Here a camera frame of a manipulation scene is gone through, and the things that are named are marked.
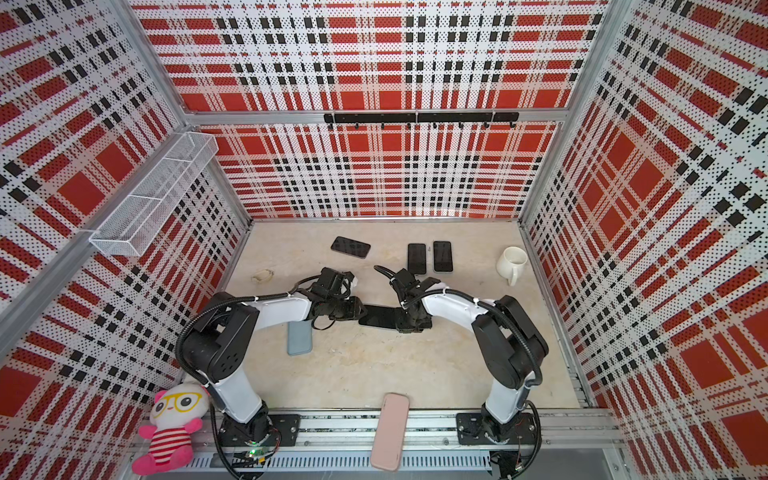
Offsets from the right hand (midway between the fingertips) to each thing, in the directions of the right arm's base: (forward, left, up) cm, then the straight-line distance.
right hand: (407, 330), depth 88 cm
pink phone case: (-29, +5, -2) cm, 29 cm away
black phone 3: (+33, -14, -7) cm, 37 cm away
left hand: (+6, +14, -2) cm, 15 cm away
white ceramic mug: (+22, -35, +4) cm, 41 cm away
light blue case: (-1, +33, -3) cm, 33 cm away
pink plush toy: (-22, +56, +5) cm, 60 cm away
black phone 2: (+34, -4, -5) cm, 34 cm away
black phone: (+36, +21, -4) cm, 42 cm away
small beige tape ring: (+22, +51, -3) cm, 55 cm away
